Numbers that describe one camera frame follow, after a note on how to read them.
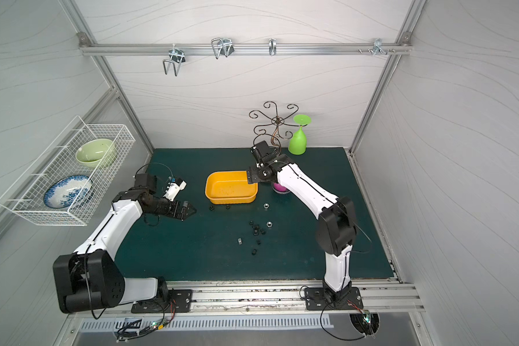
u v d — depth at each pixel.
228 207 0.98
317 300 0.74
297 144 0.92
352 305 0.73
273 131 0.91
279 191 1.00
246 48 0.78
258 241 0.88
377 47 0.77
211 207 0.98
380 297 0.75
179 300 0.74
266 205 0.98
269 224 0.91
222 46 0.76
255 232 0.89
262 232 0.89
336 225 0.48
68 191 0.64
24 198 0.56
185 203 0.76
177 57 0.79
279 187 0.99
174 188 0.77
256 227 0.91
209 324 0.70
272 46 0.73
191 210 0.79
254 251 0.84
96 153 0.72
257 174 0.79
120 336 0.68
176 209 0.73
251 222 0.93
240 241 0.86
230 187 1.04
